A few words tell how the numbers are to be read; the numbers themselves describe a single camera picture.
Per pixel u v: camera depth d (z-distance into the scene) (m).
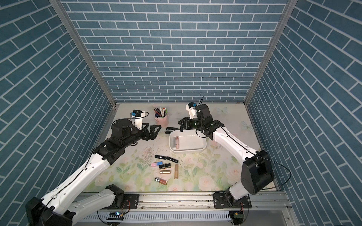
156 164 0.85
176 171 0.84
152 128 0.65
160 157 0.89
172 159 0.88
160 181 0.79
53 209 0.38
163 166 0.85
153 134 0.65
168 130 1.02
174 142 0.96
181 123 0.79
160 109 0.99
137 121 0.64
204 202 0.75
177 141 0.97
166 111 0.99
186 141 0.99
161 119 0.99
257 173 0.43
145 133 0.64
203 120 0.63
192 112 0.74
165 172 0.83
